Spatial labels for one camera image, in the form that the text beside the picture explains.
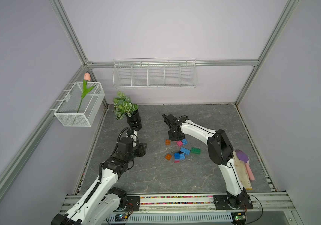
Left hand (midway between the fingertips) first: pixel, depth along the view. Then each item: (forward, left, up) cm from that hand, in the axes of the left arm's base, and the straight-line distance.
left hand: (144, 146), depth 80 cm
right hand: (+11, -19, -11) cm, 25 cm away
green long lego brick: (+1, -32, -13) cm, 35 cm away
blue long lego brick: (+8, -26, -13) cm, 30 cm away
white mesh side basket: (+16, +36, +16) cm, 42 cm away
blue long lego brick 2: (+1, -25, -12) cm, 28 cm away
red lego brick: (-5, -19, -14) cm, 25 cm away
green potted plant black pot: (+21, +12, +13) cm, 27 cm away
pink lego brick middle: (+7, -23, -12) cm, 27 cm away
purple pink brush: (-6, -62, -12) cm, 64 cm away
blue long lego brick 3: (-5, -20, -8) cm, 22 cm away
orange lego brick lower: (-2, -14, -12) cm, 19 cm away
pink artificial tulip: (+28, +32, +20) cm, 47 cm away
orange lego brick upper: (+8, -14, -13) cm, 21 cm away
